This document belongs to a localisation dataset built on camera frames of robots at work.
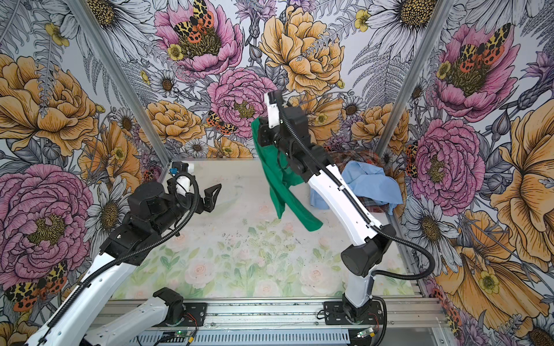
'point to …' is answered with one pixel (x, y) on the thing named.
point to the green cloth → (281, 178)
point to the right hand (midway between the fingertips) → (261, 123)
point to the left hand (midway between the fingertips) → (207, 188)
